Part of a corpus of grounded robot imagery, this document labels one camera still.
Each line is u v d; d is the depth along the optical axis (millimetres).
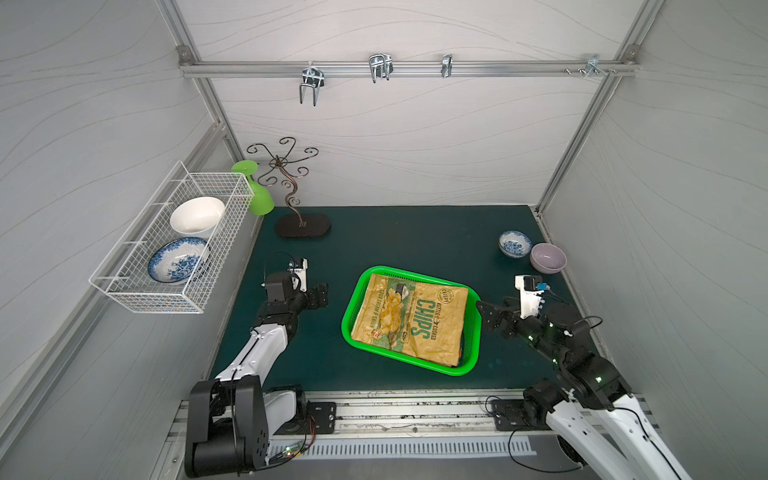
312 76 782
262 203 957
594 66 764
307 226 1146
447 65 788
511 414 736
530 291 608
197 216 718
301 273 781
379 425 734
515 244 1076
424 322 801
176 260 648
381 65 761
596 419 486
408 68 788
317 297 792
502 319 626
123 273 566
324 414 734
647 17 720
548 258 1034
